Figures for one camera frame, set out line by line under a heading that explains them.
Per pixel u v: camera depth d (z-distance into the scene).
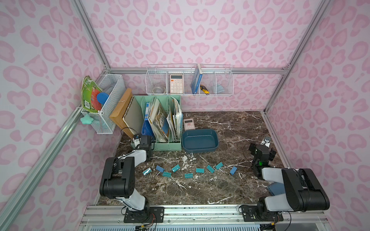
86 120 0.62
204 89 0.93
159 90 0.96
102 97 0.76
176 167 0.89
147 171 0.86
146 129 0.90
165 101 0.90
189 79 0.98
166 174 0.87
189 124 1.10
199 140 1.03
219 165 0.90
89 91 0.72
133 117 0.82
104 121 0.72
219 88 1.00
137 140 0.84
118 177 0.46
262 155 0.69
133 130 0.85
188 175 0.89
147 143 0.77
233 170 0.86
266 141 0.76
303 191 0.44
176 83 0.93
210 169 0.88
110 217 0.74
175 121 0.86
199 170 0.89
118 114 0.75
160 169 0.88
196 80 0.88
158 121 0.88
